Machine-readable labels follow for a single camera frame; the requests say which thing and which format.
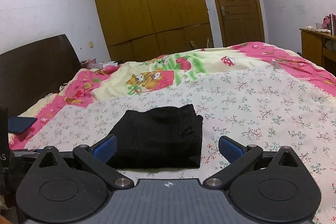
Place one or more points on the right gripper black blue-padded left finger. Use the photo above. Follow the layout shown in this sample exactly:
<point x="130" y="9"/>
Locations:
<point x="105" y="148"/>

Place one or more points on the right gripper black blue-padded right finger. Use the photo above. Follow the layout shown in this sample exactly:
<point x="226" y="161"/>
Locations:
<point x="230" y="149"/>

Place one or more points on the black pants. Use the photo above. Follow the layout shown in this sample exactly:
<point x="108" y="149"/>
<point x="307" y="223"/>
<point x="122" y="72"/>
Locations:
<point x="163" y="137"/>

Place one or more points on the white floral bed sheet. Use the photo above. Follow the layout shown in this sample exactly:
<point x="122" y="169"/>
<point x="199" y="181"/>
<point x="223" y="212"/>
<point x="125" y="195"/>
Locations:
<point x="264" y="105"/>

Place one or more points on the dark blue cloth item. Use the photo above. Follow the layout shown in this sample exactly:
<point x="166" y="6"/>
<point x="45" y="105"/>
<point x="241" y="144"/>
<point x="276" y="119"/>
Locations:
<point x="18" y="125"/>

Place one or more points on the pink strawberry cartoon quilt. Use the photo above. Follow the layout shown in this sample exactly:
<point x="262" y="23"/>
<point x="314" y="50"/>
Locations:
<point x="134" y="78"/>

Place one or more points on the dark brown headboard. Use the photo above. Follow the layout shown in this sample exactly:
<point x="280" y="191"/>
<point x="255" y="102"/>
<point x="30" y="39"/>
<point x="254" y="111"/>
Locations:
<point x="30" y="72"/>

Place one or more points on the wooden side desk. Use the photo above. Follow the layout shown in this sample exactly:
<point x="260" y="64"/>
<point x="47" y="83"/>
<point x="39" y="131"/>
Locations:
<point x="319" y="48"/>

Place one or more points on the brown wooden door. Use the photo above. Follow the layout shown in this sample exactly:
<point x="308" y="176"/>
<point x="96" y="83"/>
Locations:
<point x="240" y="21"/>

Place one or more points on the brown wooden wardrobe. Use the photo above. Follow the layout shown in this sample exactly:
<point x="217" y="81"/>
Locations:
<point x="140" y="30"/>

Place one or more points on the pink bag on desk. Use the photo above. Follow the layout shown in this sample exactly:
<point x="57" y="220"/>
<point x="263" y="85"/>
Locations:
<point x="329" y="22"/>

